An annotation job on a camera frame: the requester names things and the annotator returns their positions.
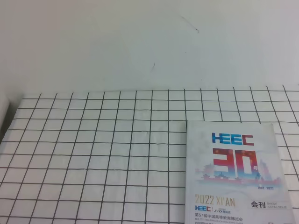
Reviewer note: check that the white exhibition catalogue book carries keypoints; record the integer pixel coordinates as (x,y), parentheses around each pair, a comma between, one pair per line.
(234,175)

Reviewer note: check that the white grid tablecloth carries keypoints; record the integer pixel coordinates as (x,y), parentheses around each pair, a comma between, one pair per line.
(118,157)

